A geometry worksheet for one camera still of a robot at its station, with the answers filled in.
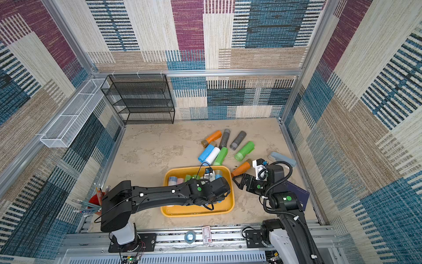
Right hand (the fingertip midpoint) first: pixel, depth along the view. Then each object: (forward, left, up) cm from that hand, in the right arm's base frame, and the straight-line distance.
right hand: (241, 183), depth 76 cm
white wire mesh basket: (+14, +76, +20) cm, 80 cm away
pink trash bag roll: (+7, +31, -11) cm, 34 cm away
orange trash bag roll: (+40, +12, -13) cm, 43 cm away
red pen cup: (-7, +66, -4) cm, 67 cm away
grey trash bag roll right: (+35, -3, -12) cm, 37 cm away
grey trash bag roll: (+35, +6, -12) cm, 38 cm away
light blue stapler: (+21, -25, -11) cm, 34 cm away
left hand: (-3, +8, -7) cm, 10 cm away
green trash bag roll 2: (+28, -8, -11) cm, 31 cm away
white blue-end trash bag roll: (+22, +13, -11) cm, 28 cm away
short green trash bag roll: (+9, +22, -12) cm, 27 cm away
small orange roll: (+14, -3, -13) cm, 20 cm away
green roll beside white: (+22, +8, -12) cm, 27 cm away
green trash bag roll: (+8, +26, -10) cm, 30 cm away
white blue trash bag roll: (+7, +34, -10) cm, 36 cm away
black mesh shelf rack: (+57, +60, +5) cm, 83 cm away
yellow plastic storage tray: (-6, +7, -14) cm, 17 cm away
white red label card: (-18, +16, -13) cm, 28 cm away
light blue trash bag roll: (+25, +17, -12) cm, 33 cm away
